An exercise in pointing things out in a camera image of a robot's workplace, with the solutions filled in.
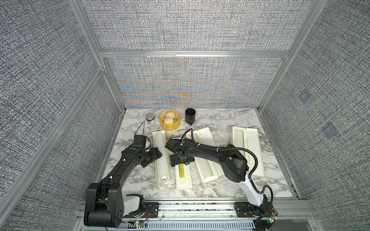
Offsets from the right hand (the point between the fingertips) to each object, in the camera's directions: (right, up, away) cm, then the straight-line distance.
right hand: (178, 158), depth 90 cm
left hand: (-11, +3, -4) cm, 12 cm away
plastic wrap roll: (-9, -2, -6) cm, 11 cm away
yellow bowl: (-7, +25, +16) cm, 30 cm away
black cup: (+8, +28, +16) cm, 33 cm away
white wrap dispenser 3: (+45, +12, +3) cm, 47 cm away
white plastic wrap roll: (+3, -8, -8) cm, 12 cm away
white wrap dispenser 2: (+17, -4, -10) cm, 21 cm away
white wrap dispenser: (-6, -9, -10) cm, 15 cm away
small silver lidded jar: (-21, +26, +17) cm, 38 cm away
